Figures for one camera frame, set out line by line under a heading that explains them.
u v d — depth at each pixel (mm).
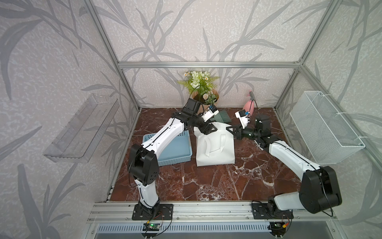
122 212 753
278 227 722
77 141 643
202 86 937
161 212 732
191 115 658
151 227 707
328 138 630
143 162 472
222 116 1155
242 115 721
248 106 1092
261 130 653
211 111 720
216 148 819
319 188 412
